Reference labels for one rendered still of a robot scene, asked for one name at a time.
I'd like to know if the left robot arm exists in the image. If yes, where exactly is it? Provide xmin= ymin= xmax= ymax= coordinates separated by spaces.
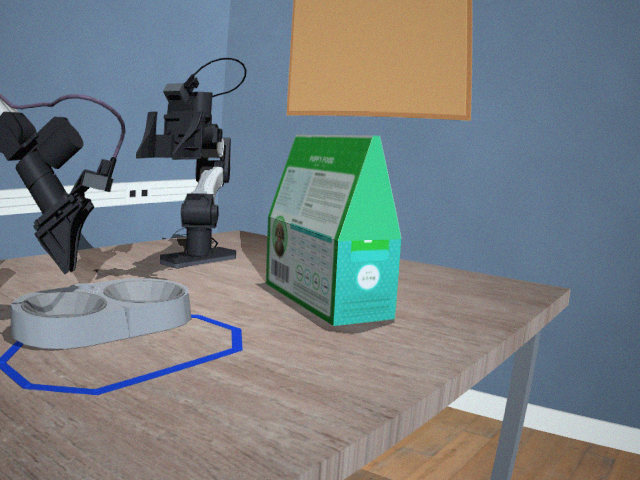
xmin=160 ymin=77 xmax=236 ymax=264

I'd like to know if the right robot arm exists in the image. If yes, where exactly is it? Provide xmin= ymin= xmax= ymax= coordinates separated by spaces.
xmin=0 ymin=98 xmax=113 ymax=197

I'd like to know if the grey steel bowl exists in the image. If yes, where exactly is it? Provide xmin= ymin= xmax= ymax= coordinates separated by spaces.
xmin=21 ymin=291 xmax=107 ymax=318
xmin=104 ymin=280 xmax=185 ymax=303

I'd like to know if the blue tape outline with red notch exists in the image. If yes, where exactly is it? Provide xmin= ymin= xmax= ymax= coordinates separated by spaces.
xmin=0 ymin=315 xmax=243 ymax=395

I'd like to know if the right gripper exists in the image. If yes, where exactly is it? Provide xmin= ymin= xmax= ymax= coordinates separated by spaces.
xmin=29 ymin=172 xmax=94 ymax=274

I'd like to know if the grey double pet bowl feeder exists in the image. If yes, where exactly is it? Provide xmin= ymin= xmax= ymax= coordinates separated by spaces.
xmin=11 ymin=278 xmax=191 ymax=349

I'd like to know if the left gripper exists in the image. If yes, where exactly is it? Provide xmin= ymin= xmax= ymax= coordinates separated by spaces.
xmin=136 ymin=111 xmax=206 ymax=160

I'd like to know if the green pet food box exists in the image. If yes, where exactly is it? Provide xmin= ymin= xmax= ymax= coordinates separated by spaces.
xmin=266 ymin=135 xmax=401 ymax=326

